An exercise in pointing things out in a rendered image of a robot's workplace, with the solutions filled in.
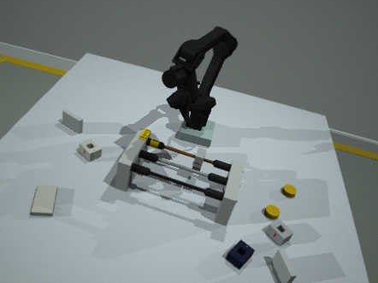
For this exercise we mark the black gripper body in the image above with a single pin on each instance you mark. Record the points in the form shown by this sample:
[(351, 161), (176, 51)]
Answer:
[(200, 103)]

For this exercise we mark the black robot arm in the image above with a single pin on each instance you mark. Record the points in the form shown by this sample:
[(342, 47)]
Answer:
[(223, 44)]

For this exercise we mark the yellow short cylinder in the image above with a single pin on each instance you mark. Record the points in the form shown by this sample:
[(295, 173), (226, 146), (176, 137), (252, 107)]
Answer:
[(272, 212), (289, 191)]

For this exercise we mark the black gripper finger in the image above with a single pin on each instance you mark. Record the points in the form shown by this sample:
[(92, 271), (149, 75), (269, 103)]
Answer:
[(204, 115), (185, 109)]

